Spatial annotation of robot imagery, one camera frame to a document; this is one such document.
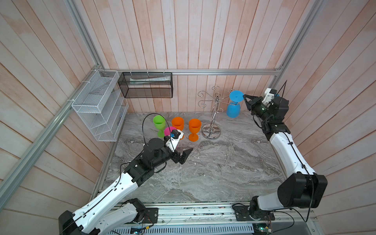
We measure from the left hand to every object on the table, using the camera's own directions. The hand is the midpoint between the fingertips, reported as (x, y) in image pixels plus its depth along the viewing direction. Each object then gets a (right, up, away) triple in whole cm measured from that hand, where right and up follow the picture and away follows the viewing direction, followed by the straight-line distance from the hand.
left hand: (184, 146), depth 69 cm
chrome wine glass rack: (+21, +6, +39) cm, 44 cm away
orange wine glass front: (-4, +12, +25) cm, 28 cm away
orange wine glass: (+7, +10, +27) cm, 29 cm away
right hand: (+29, +26, +4) cm, 40 cm away
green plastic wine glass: (-17, +12, +29) cm, 35 cm away
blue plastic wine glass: (+28, +20, +15) cm, 38 cm away
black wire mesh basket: (-29, +41, +38) cm, 63 cm away
